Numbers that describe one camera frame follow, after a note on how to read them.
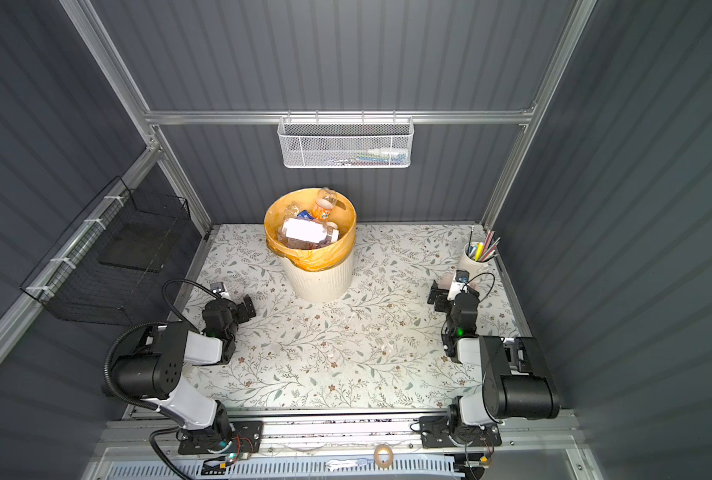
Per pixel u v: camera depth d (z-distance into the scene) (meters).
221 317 0.74
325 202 0.91
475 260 0.97
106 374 0.44
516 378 0.44
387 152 0.91
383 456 0.71
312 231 0.81
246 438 0.73
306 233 0.82
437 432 0.74
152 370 0.46
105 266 0.73
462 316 0.69
